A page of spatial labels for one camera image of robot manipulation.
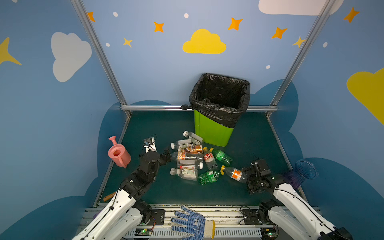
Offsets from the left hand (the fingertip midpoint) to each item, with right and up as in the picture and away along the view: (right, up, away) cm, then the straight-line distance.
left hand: (162, 148), depth 75 cm
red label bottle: (+14, -11, +12) cm, 22 cm away
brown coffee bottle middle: (+17, -3, +21) cm, 27 cm away
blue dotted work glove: (+17, -37, -3) cm, 41 cm away
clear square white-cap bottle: (+16, +4, +28) cm, 33 cm away
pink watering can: (-26, -5, +9) cm, 28 cm away
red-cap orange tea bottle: (+12, -8, +16) cm, 22 cm away
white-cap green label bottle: (+15, -16, +9) cm, 24 cm away
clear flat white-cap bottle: (+9, 0, +22) cm, 24 cm away
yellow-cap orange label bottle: (+40, -16, +9) cm, 44 cm away
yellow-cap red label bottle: (+26, -10, +20) cm, 35 cm away
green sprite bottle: (+34, -8, +18) cm, 39 cm away
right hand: (+45, -16, +10) cm, 49 cm away
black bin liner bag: (+36, +31, +27) cm, 54 cm away
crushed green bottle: (+25, -18, +11) cm, 33 cm away
